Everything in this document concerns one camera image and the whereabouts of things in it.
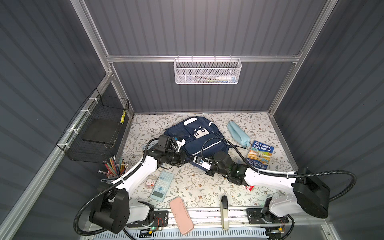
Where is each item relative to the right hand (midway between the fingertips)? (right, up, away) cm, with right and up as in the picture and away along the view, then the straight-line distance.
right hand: (202, 160), depth 81 cm
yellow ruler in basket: (-44, +25, +2) cm, 51 cm away
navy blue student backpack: (0, +11, +15) cm, 19 cm away
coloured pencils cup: (-48, -5, -1) cm, 48 cm away
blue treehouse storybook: (+38, +1, +13) cm, 40 cm away
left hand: (-6, +1, -1) cm, 6 cm away
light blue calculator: (-22, -15, +2) cm, 27 cm away
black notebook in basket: (-51, +16, -6) cm, 54 cm away
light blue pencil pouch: (+25, +13, +19) cm, 34 cm away
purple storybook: (-24, +10, -14) cm, 29 cm away
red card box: (+27, -16, +2) cm, 31 cm away
